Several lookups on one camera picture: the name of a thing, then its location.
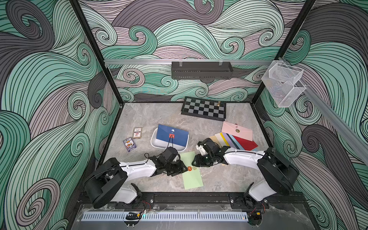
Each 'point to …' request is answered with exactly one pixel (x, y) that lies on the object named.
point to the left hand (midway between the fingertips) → (186, 169)
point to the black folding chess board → (205, 108)
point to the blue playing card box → (129, 144)
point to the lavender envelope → (229, 140)
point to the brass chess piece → (219, 103)
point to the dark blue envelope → (179, 137)
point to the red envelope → (247, 144)
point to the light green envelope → (192, 178)
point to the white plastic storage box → (159, 143)
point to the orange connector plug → (138, 214)
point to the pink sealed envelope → (237, 130)
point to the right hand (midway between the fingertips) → (195, 164)
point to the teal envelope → (239, 146)
